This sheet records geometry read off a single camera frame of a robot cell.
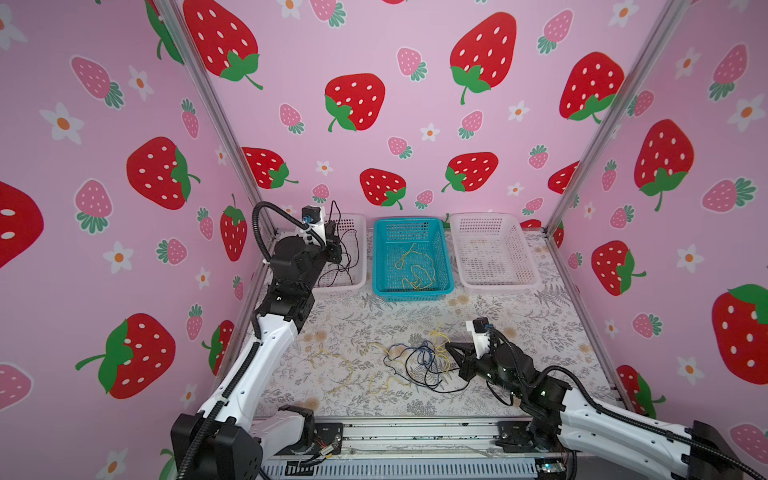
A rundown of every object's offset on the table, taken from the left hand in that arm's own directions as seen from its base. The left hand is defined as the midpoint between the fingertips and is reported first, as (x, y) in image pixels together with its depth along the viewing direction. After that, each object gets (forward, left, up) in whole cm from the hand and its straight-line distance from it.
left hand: (332, 221), depth 71 cm
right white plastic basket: (+22, -53, -37) cm, 69 cm away
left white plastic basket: (+12, +1, -36) cm, 37 cm away
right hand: (-21, -29, -24) cm, 43 cm away
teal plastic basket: (+19, -21, -37) cm, 47 cm away
